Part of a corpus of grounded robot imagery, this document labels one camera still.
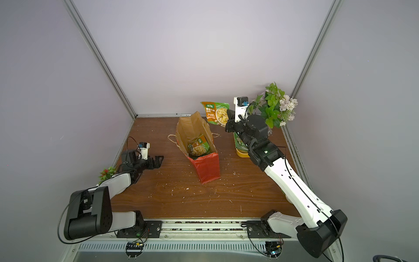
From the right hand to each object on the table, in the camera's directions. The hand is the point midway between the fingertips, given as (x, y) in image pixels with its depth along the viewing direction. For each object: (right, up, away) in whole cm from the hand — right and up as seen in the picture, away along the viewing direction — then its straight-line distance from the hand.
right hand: (232, 105), depth 64 cm
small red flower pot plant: (-59, -31, +11) cm, 67 cm away
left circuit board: (-44, -64, +8) cm, 79 cm away
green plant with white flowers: (+24, +3, +19) cm, 31 cm away
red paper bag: (-11, -28, +13) cm, 32 cm away
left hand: (-41, -25, +27) cm, 55 cm away
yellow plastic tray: (+9, -25, +30) cm, 40 cm away
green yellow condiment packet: (-17, -21, +36) cm, 44 cm away
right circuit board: (+19, -63, +7) cm, 66 cm away
